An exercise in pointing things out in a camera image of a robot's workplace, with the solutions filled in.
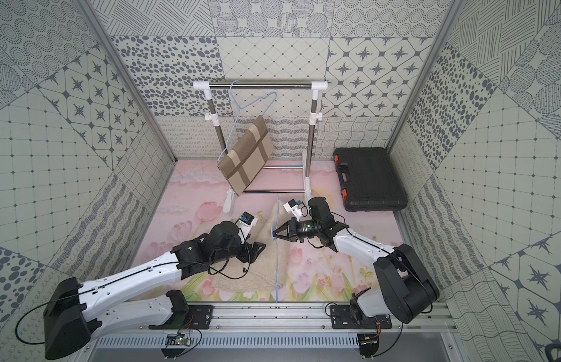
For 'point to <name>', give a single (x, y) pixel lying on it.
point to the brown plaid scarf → (253, 148)
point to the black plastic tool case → (369, 180)
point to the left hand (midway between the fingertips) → (257, 232)
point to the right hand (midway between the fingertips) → (274, 236)
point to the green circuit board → (178, 339)
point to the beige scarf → (268, 270)
